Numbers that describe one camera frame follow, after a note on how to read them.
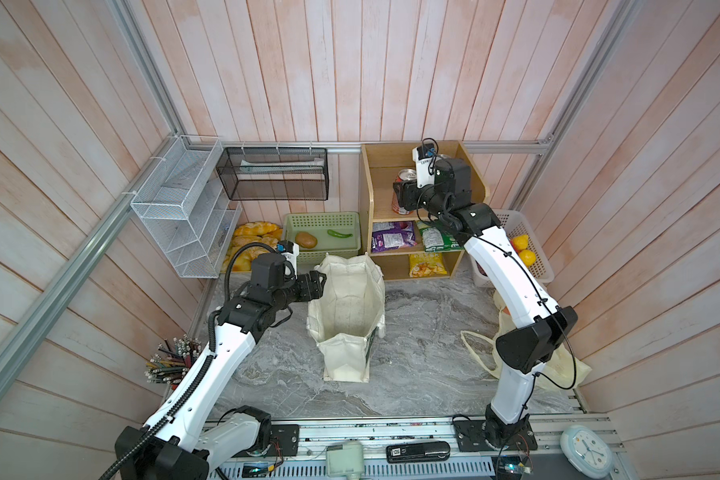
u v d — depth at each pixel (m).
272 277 0.57
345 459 0.68
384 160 0.89
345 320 0.95
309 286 0.66
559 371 0.82
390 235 0.93
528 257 1.01
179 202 0.76
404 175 0.73
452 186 0.55
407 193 0.66
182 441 0.38
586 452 0.70
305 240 1.13
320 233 1.18
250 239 1.09
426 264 1.04
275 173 1.04
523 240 1.07
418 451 0.68
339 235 1.18
